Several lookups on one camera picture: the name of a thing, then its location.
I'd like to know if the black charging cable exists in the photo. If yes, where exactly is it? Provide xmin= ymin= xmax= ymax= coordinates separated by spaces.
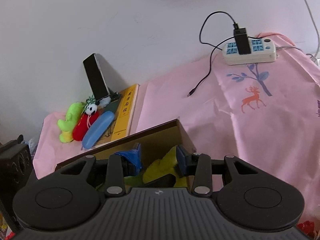
xmin=187 ymin=11 xmax=238 ymax=98

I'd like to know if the small panda plush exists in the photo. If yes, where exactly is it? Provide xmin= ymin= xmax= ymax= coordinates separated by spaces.
xmin=84 ymin=95 xmax=111 ymax=115

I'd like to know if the black phone stand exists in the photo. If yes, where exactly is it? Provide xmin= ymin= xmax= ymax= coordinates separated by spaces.
xmin=95 ymin=89 xmax=120 ymax=105

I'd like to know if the black charger adapter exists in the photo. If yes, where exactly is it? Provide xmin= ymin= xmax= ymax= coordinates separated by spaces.
xmin=233 ymin=23 xmax=251 ymax=55

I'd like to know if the yellow book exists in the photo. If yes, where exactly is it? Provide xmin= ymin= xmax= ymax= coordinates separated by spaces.
xmin=95 ymin=84 xmax=139 ymax=147

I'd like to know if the white power strip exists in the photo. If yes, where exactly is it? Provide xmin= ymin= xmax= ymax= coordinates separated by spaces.
xmin=222 ymin=38 xmax=279 ymax=66

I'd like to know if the blue glasses case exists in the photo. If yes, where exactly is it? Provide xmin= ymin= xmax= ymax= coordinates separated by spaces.
xmin=82 ymin=111 xmax=114 ymax=150

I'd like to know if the black smartphone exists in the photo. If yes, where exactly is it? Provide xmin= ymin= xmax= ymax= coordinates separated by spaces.
xmin=83 ymin=53 xmax=110 ymax=100

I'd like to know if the black speaker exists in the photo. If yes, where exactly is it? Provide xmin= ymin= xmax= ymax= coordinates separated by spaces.
xmin=0 ymin=135 xmax=33 ymax=233

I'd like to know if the brown cardboard box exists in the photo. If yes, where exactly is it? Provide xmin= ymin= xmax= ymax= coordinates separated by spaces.
xmin=55 ymin=119 xmax=196 ymax=171

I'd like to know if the red plush toy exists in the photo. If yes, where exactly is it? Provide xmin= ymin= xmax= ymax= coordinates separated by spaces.
xmin=72 ymin=112 xmax=100 ymax=141

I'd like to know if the white power cord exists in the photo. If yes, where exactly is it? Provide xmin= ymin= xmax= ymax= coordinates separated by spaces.
xmin=274 ymin=0 xmax=320 ymax=63

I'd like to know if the pink printed tablecloth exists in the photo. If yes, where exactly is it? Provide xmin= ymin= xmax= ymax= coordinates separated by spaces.
xmin=32 ymin=32 xmax=320 ymax=239

